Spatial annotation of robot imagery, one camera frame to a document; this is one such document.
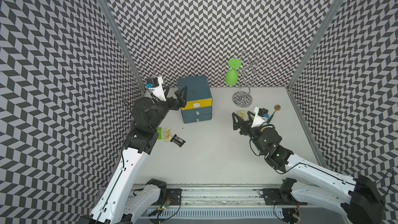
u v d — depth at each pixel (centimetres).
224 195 74
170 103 56
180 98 56
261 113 60
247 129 64
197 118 96
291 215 69
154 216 68
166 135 92
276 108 105
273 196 73
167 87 65
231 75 92
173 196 72
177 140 91
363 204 39
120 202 37
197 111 91
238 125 65
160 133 95
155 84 51
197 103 86
